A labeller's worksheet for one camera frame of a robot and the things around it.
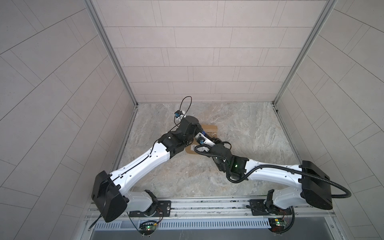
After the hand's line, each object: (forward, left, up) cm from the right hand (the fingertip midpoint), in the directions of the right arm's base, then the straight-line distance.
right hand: (203, 136), depth 75 cm
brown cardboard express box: (+7, -4, -4) cm, 9 cm away
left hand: (+5, -1, +5) cm, 7 cm away
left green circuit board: (-34, +27, -17) cm, 47 cm away
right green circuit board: (-36, -31, -22) cm, 52 cm away
